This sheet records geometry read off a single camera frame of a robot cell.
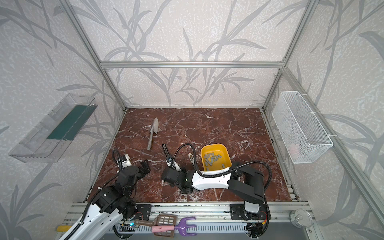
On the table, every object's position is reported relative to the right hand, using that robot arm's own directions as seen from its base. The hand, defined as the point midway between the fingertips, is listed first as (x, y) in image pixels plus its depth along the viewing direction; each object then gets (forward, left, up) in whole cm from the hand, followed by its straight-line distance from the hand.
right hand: (172, 167), depth 83 cm
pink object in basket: (+4, -63, +14) cm, 65 cm away
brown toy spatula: (-24, +3, -6) cm, 25 cm away
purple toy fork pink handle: (-27, +1, -1) cm, 28 cm away
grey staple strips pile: (+9, -22, -7) cm, 25 cm away
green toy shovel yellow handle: (-27, +47, -3) cm, 55 cm away
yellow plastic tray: (+13, -27, -4) cm, 30 cm away
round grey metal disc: (-24, -63, -1) cm, 67 cm away
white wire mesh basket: (+2, -59, +29) cm, 66 cm away
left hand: (+3, +14, +5) cm, 15 cm away
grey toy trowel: (+30, +17, -5) cm, 35 cm away
